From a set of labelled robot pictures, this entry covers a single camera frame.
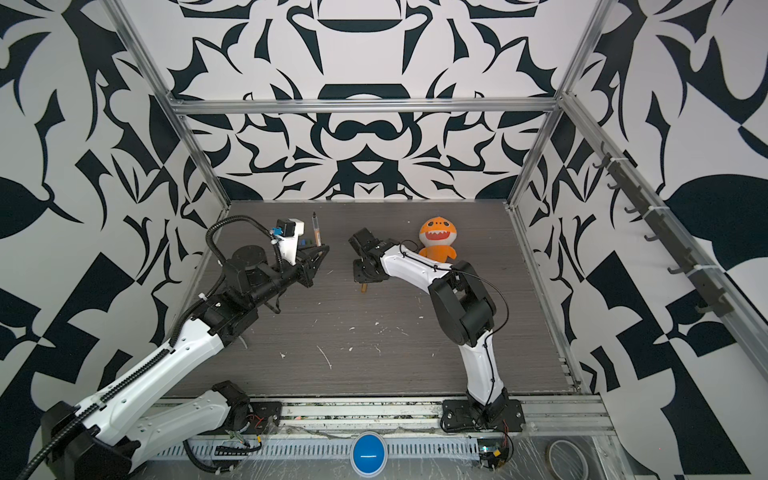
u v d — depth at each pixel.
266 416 0.73
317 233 0.67
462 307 0.52
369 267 0.69
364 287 0.96
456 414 0.74
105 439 0.40
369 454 0.69
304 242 0.61
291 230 0.60
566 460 0.69
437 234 1.00
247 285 0.53
